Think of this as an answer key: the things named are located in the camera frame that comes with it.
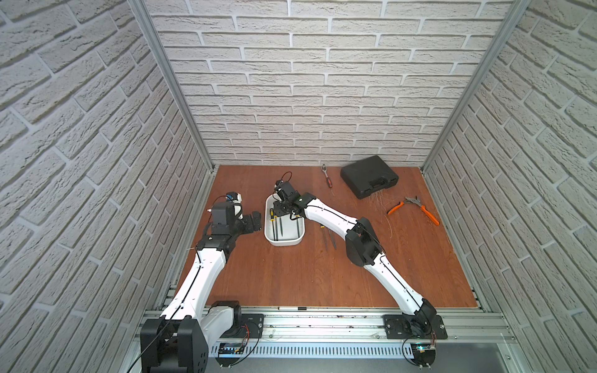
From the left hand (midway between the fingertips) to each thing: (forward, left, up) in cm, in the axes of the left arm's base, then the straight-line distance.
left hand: (251, 211), depth 83 cm
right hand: (+12, -10, -13) cm, 20 cm away
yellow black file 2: (+6, -6, -15) cm, 18 cm away
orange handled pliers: (+16, -72, -14) cm, 75 cm away
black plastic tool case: (+28, -52, -10) cm, 60 cm away
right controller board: (-42, -57, -15) cm, 73 cm away
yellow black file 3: (-2, -17, -1) cm, 17 cm away
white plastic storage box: (+1, -10, -16) cm, 20 cm away
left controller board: (-41, +4, -18) cm, 46 cm away
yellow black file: (-11, -25, +8) cm, 29 cm away
